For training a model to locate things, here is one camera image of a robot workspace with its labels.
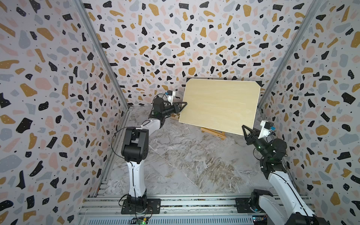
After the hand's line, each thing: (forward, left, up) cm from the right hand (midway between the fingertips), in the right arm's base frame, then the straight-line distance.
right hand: (245, 127), depth 75 cm
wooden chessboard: (+29, +43, -24) cm, 57 cm away
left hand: (+20, +31, -2) cm, 37 cm away
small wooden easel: (+10, +9, -21) cm, 25 cm away
